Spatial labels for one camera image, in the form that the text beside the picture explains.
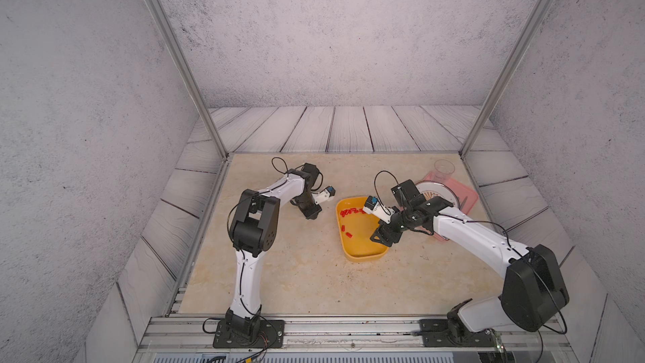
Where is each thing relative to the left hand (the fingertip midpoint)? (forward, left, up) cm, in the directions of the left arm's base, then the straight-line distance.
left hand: (316, 213), depth 100 cm
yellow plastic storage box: (-7, -15, 0) cm, 17 cm away
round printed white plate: (+8, -47, +3) cm, 48 cm away
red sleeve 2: (-6, -10, 0) cm, 12 cm away
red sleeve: (-10, -13, 0) cm, 16 cm away
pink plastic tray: (+6, -62, +1) cm, 63 cm away
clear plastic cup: (+18, -55, +4) cm, 58 cm away
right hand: (-13, -22, +11) cm, 28 cm away
